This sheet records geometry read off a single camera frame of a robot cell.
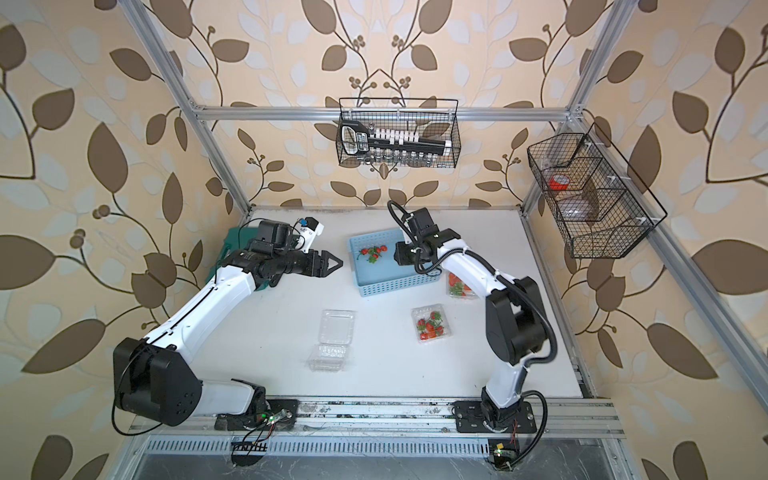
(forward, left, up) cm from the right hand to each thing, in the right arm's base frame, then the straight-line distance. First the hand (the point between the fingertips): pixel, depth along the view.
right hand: (400, 256), depth 91 cm
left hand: (-6, +20, +9) cm, 22 cm away
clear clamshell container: (-7, -23, -13) cm, 27 cm away
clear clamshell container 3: (-19, +21, -13) cm, 31 cm away
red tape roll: (+9, -44, +20) cm, 49 cm away
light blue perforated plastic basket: (+2, +8, -11) cm, 14 cm away
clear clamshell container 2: (-13, -6, -11) cm, 19 cm away
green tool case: (+19, +61, -11) cm, 65 cm away
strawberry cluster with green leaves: (+10, +9, -11) cm, 17 cm away
